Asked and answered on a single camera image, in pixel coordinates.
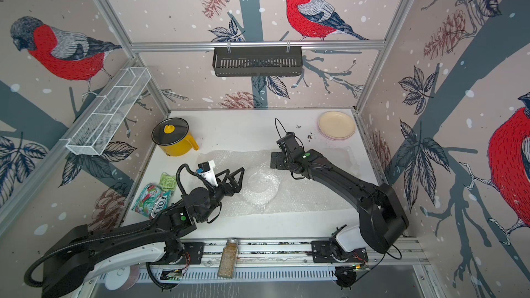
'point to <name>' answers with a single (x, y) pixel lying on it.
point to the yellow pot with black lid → (172, 135)
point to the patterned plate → (262, 190)
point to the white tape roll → (123, 279)
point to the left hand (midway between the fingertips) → (240, 168)
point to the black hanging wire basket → (257, 61)
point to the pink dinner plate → (337, 133)
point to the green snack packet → (151, 200)
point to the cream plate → (336, 125)
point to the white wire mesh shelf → (93, 136)
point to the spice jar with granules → (228, 261)
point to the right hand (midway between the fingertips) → (281, 158)
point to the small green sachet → (168, 183)
